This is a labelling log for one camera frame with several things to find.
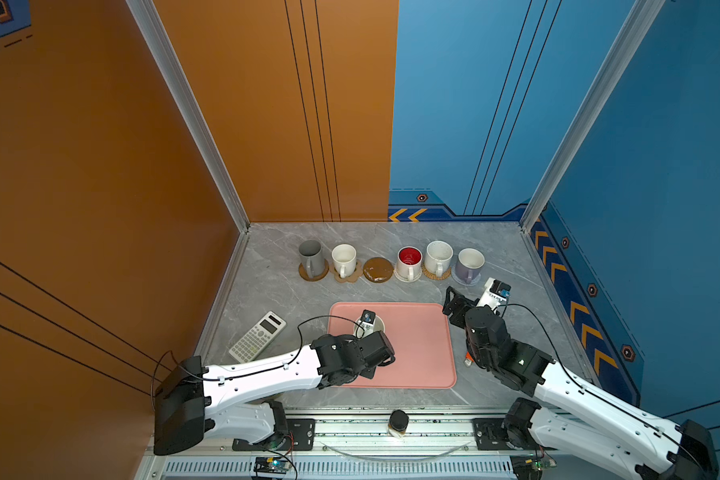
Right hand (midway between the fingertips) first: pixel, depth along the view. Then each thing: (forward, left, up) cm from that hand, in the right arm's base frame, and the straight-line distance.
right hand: (455, 296), depth 77 cm
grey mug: (+20, +41, -8) cm, 46 cm away
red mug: (+20, +9, -12) cm, 26 cm away
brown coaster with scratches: (+23, +20, -19) cm, 35 cm away
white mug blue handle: (-6, +20, -5) cm, 21 cm away
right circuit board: (-34, -16, -22) cm, 44 cm away
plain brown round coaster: (+15, +44, -10) cm, 47 cm away
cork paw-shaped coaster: (+22, +27, -18) cm, 39 cm away
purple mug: (+23, -13, -15) cm, 30 cm away
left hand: (-11, +22, -10) cm, 27 cm away
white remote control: (-3, +56, -17) cm, 59 cm away
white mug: (+21, +31, -10) cm, 38 cm away
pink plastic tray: (-2, +6, -21) cm, 22 cm away
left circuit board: (-34, +46, -20) cm, 61 cm away
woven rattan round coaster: (+18, 0, -17) cm, 25 cm away
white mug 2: (+26, -2, -15) cm, 30 cm away
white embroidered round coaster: (+17, +10, -16) cm, 25 cm away
